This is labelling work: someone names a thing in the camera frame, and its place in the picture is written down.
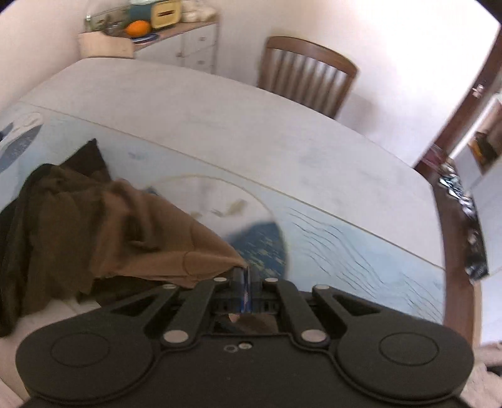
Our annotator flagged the blue pink plate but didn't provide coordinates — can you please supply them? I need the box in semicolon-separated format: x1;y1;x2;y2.
132;33;159;44

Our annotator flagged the orange fruit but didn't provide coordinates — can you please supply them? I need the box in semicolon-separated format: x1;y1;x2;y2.
125;20;152;38

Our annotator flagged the white plastic bag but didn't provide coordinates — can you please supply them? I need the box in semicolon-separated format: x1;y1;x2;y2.
181;0;217;23

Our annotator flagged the beige wooden chair back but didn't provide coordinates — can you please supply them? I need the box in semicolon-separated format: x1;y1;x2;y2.
77;31;134;59

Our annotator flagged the brown two-tone shirt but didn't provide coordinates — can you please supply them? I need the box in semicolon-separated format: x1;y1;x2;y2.
1;140;245;336

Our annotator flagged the blue patterned table mat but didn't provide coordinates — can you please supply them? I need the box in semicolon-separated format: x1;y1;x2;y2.
1;104;446;323

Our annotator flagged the white sideboard cabinet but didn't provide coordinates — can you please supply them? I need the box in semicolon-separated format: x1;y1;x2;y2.
134;20;220;74

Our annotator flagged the brown wooden chair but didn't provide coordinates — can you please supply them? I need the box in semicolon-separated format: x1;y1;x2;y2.
258;36;359;119

